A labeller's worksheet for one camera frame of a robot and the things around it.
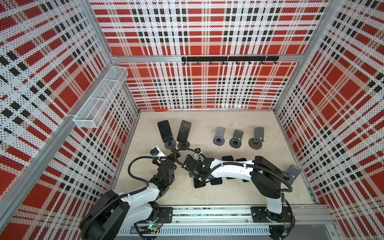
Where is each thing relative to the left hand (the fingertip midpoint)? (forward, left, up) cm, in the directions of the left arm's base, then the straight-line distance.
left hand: (167, 149), depth 84 cm
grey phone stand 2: (+14, -32, -11) cm, 36 cm away
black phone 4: (0, -37, -13) cm, 39 cm away
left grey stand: (+11, -7, -14) cm, 19 cm away
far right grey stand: (+11, -57, -11) cm, 59 cm away
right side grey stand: (-13, -68, -6) cm, 70 cm away
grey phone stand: (+12, -43, -12) cm, 46 cm away
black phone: (+13, +3, +1) cm, 13 cm away
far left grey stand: (+13, +2, -15) cm, 20 cm away
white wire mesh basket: (+22, +47, +10) cm, 53 cm away
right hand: (-9, -17, -9) cm, 21 cm away
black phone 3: (-14, -28, -11) cm, 33 cm away
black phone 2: (+14, -9, -1) cm, 16 cm away
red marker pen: (+48, +15, -16) cm, 53 cm away
